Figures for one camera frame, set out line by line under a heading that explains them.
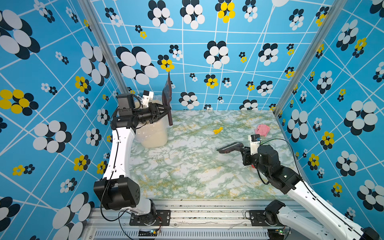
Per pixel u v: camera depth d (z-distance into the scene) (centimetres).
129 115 56
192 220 74
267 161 54
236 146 85
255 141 63
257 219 72
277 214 62
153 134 84
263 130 107
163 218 74
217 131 108
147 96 66
